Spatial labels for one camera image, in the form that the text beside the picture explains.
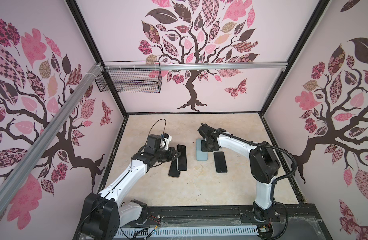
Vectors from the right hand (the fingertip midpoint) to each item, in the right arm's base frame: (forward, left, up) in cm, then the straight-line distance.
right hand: (205, 146), depth 94 cm
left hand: (-11, +16, +9) cm, 21 cm away
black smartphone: (-9, -9, -5) cm, 14 cm away
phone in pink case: (-14, +21, -5) cm, 25 cm away
